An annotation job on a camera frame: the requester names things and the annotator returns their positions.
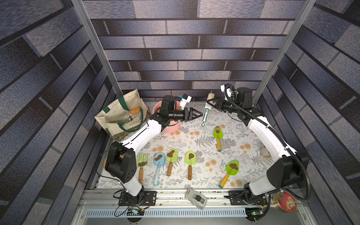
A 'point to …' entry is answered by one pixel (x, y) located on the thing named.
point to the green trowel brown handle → (172, 156)
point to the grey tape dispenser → (196, 198)
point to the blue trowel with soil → (159, 161)
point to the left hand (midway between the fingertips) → (201, 116)
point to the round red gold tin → (285, 201)
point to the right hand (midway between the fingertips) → (206, 100)
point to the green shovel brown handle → (190, 159)
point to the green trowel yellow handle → (231, 168)
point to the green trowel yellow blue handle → (218, 133)
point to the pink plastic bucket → (175, 125)
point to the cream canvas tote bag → (123, 116)
